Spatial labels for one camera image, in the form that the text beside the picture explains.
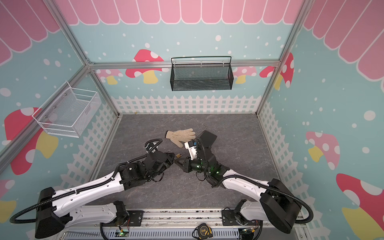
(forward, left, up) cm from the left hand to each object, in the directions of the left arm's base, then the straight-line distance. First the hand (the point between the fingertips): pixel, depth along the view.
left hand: (174, 158), depth 75 cm
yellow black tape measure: (-29, -15, -15) cm, 36 cm away
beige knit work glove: (+27, +2, -18) cm, 32 cm away
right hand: (-2, 0, 0) cm, 2 cm away
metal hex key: (+31, -14, -18) cm, 39 cm away
